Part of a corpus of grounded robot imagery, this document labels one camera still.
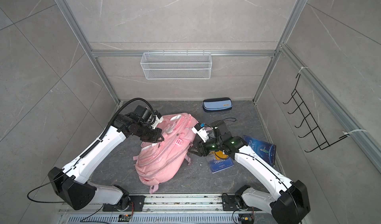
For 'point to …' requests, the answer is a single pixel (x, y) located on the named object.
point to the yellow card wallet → (220, 154)
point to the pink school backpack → (158, 162)
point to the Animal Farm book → (217, 165)
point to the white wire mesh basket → (176, 66)
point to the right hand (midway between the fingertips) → (192, 147)
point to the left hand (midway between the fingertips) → (163, 136)
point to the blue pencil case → (217, 104)
